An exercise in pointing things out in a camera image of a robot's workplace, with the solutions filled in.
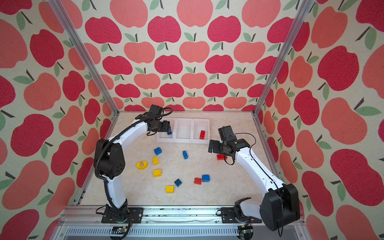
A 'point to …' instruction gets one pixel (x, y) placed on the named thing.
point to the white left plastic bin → (163, 136)
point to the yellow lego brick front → (170, 189)
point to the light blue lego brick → (205, 178)
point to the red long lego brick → (221, 157)
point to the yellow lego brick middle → (157, 173)
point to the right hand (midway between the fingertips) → (220, 147)
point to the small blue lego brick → (169, 133)
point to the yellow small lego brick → (155, 161)
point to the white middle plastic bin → (183, 130)
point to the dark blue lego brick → (178, 183)
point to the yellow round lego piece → (142, 165)
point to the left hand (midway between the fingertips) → (168, 128)
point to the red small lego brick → (197, 181)
